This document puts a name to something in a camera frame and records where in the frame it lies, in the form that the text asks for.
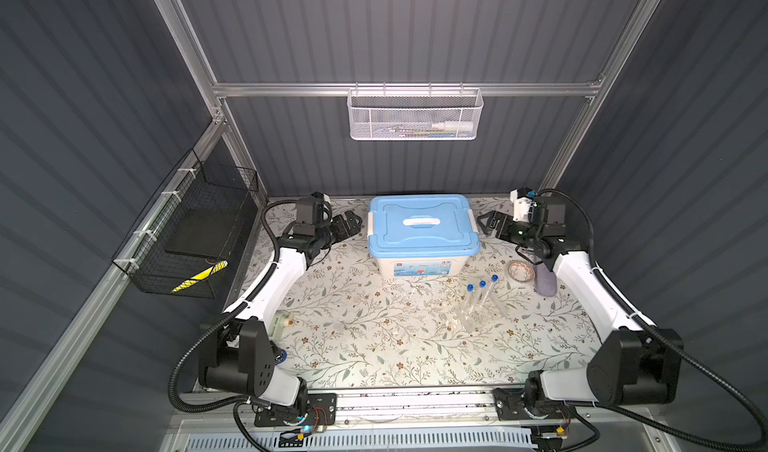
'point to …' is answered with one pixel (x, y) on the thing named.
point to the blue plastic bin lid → (422, 226)
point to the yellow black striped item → (204, 274)
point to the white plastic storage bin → (441, 267)
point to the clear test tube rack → (477, 309)
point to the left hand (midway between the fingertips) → (350, 224)
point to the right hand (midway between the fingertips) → (494, 223)
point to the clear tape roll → (521, 272)
